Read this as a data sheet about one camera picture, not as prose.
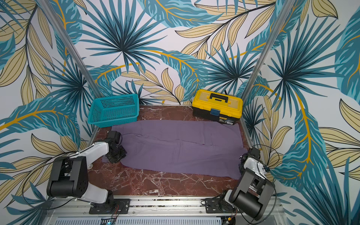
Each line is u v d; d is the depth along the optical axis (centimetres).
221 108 97
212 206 73
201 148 97
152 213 72
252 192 46
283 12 71
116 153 76
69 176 44
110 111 114
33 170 64
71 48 82
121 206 72
